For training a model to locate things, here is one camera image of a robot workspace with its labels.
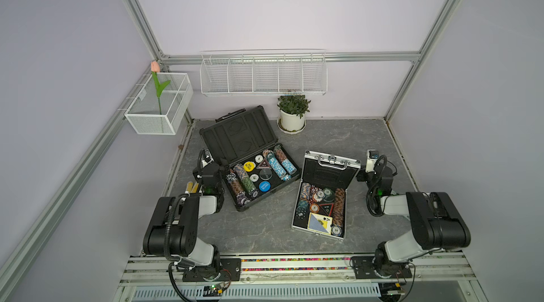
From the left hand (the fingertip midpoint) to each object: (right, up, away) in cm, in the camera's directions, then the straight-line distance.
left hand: (212, 162), depth 92 cm
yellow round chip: (+16, -2, +6) cm, 17 cm away
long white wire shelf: (+22, +42, +7) cm, 48 cm away
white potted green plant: (+36, +23, +11) cm, 44 cm away
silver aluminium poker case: (+47, -17, -5) cm, 50 cm away
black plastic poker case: (+18, -2, +7) cm, 20 cm away
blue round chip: (+23, -10, 0) cm, 25 cm away
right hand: (+68, +1, +2) cm, 68 cm away
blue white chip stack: (+32, 0, +5) cm, 33 cm away
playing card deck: (+45, -22, -10) cm, 52 cm away
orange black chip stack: (+54, -17, -7) cm, 57 cm away
